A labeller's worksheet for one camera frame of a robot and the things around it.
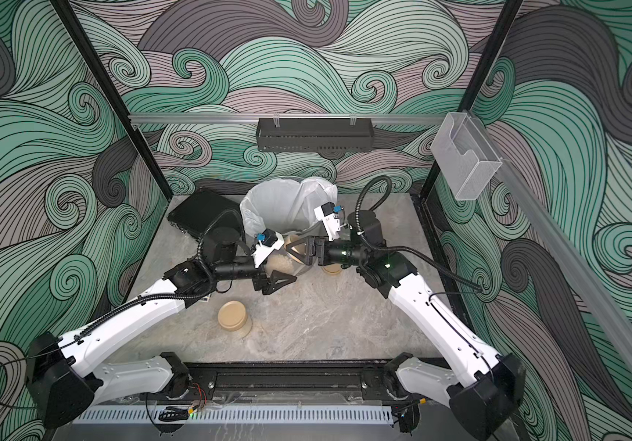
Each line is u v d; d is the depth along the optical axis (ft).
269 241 1.94
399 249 1.75
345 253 1.89
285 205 3.05
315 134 3.12
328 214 2.00
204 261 1.82
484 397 1.17
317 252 1.90
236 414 2.29
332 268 3.12
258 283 2.04
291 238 2.11
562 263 1.81
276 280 2.03
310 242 1.90
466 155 2.54
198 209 3.61
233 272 1.97
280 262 2.29
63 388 1.22
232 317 2.50
